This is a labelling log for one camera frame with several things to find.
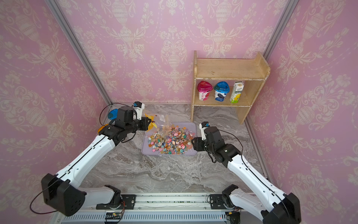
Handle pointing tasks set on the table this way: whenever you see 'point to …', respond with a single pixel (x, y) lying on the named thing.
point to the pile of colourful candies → (171, 140)
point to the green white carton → (237, 88)
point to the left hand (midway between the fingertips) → (152, 120)
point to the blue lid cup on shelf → (221, 89)
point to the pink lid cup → (204, 88)
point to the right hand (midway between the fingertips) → (196, 140)
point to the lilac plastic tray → (192, 126)
